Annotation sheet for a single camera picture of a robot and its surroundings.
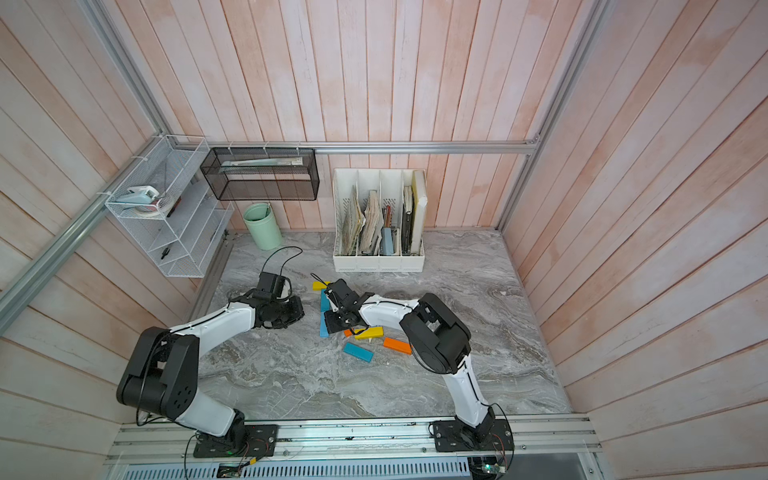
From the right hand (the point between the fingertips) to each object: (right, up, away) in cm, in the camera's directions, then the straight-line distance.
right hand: (330, 322), depth 95 cm
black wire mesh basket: (-27, +52, +12) cm, 60 cm away
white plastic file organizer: (+16, +34, +5) cm, 38 cm away
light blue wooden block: (-2, 0, -3) cm, 4 cm away
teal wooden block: (-2, +6, +3) cm, 7 cm away
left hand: (-7, +3, -2) cm, 8 cm away
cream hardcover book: (+29, +39, -2) cm, 48 cm away
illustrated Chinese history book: (+8, +32, +1) cm, 33 cm away
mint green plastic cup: (-27, +35, +10) cm, 45 cm away
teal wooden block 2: (+10, -8, -6) cm, 14 cm away
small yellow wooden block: (-2, +13, -8) cm, 15 cm away
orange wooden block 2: (+22, -6, -4) cm, 24 cm away
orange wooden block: (+6, -3, -3) cm, 7 cm away
